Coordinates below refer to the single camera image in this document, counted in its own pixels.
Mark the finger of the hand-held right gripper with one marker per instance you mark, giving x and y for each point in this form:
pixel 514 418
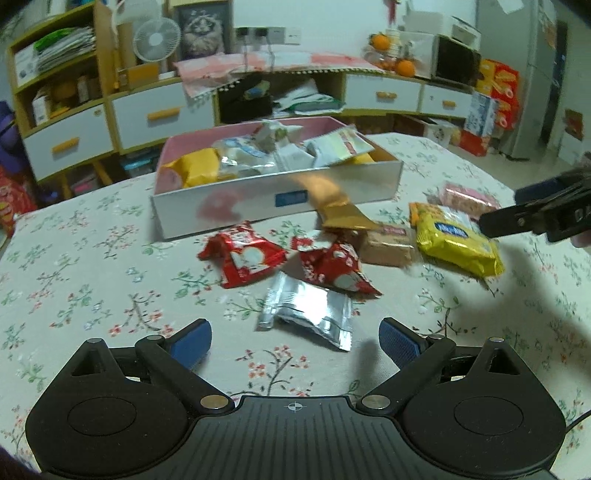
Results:
pixel 512 220
pixel 538 190

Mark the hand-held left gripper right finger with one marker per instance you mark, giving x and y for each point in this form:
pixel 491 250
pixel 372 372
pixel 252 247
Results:
pixel 399 342

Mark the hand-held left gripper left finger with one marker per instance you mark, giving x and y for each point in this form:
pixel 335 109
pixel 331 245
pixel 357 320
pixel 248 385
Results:
pixel 191 342

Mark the pink snack packet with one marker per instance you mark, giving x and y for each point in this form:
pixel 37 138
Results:
pixel 466 199

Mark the yellow biscuit packet blue label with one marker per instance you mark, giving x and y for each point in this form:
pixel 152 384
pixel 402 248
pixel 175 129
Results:
pixel 452 240

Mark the brown biscuit packet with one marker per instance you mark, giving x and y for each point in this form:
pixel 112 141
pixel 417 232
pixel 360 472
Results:
pixel 385 248

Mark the red snack packet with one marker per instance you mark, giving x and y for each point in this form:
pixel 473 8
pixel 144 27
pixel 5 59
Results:
pixel 240 254
pixel 332 268

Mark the silver foil snack packet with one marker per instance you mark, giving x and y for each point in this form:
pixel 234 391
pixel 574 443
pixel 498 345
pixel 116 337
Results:
pixel 304 310

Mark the gold snack bar packet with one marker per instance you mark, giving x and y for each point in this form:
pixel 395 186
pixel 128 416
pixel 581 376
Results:
pixel 344 218

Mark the silver box with pink inside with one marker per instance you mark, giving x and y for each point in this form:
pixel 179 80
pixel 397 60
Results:
pixel 258 203

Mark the plain yellow snack packet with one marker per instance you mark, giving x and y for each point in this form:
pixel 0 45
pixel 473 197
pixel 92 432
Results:
pixel 198 167

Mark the white and yellow snack packet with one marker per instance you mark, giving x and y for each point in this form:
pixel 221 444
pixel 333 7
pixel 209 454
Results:
pixel 339 146

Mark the clear packet with white bun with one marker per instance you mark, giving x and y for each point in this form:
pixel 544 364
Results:
pixel 240 152

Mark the white nut packet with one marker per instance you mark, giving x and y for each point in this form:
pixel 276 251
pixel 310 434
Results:
pixel 295 159
pixel 272 134

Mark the person's right hand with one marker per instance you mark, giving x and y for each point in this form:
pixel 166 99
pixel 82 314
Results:
pixel 584 241

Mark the blue and white carton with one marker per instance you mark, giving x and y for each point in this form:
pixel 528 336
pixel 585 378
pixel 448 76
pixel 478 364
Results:
pixel 480 113

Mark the stack of red snack boxes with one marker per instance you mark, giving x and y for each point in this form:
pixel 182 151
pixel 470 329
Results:
pixel 501 87

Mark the white printed storage box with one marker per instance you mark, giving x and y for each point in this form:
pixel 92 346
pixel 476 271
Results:
pixel 441 134

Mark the grey refrigerator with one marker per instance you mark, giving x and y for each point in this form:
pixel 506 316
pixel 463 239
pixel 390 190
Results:
pixel 521 78

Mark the floral tablecloth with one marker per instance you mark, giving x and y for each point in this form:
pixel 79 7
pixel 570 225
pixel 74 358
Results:
pixel 92 286

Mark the black microwave oven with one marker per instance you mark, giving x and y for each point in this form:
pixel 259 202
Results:
pixel 457 62

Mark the orange fruit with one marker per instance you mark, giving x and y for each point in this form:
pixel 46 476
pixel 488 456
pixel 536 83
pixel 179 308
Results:
pixel 382 41
pixel 404 68

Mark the clear plastic storage box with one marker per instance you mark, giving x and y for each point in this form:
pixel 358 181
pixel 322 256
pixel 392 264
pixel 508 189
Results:
pixel 84 185

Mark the red printed bag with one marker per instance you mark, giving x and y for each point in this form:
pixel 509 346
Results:
pixel 11 203

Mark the wooden drawer cabinet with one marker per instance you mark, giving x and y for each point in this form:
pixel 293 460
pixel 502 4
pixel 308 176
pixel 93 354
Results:
pixel 161 113

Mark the tall wooden shelf cabinet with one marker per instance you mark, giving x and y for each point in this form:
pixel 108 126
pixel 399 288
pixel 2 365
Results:
pixel 64 143

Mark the pile of folded clothes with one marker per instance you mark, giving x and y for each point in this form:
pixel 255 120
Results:
pixel 309 99

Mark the cardboard box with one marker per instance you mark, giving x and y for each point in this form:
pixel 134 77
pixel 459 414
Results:
pixel 138 76

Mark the pink patterned cabinet cloth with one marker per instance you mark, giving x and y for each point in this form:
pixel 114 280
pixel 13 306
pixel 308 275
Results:
pixel 286 62

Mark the purple plush toy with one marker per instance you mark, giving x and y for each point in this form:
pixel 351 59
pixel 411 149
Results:
pixel 8 134

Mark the white desk fan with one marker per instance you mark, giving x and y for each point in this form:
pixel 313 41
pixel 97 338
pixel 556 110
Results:
pixel 156 40

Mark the framed cat picture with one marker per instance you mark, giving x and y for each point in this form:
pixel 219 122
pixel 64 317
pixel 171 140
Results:
pixel 203 32

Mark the wall power outlets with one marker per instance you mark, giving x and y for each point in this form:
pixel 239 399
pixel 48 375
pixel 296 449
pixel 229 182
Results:
pixel 270 36

